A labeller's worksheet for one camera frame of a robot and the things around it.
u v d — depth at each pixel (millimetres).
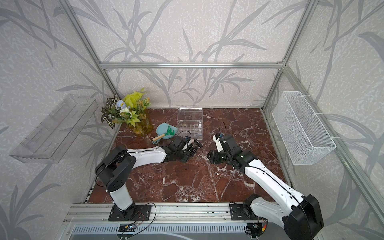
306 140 591
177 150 739
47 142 642
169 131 1050
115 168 475
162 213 752
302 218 377
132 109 911
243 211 665
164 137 1014
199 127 1033
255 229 746
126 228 701
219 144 704
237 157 562
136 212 722
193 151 943
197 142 989
